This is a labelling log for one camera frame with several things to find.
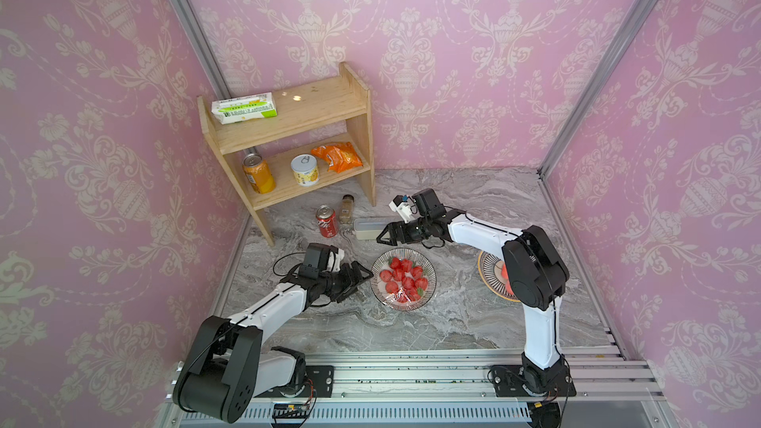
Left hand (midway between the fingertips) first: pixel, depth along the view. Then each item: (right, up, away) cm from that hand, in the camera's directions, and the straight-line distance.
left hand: (368, 282), depth 85 cm
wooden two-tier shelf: (-29, +31, +7) cm, 43 cm away
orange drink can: (-29, +31, -6) cm, 43 cm away
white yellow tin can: (-18, +33, 0) cm, 37 cm away
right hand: (+6, +12, +6) cm, 15 cm away
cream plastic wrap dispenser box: (0, +14, +17) cm, 22 cm away
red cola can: (-14, +17, +9) cm, 24 cm away
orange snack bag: (-8, +37, +5) cm, 38 cm away
